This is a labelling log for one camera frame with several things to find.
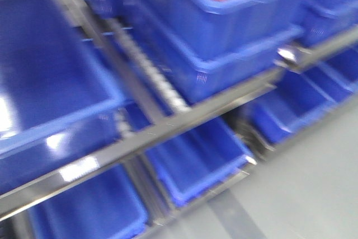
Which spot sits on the steel rack on castors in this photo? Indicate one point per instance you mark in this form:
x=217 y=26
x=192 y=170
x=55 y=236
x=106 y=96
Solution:
x=195 y=111

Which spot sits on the row of blue bins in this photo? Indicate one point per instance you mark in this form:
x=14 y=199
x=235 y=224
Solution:
x=42 y=68

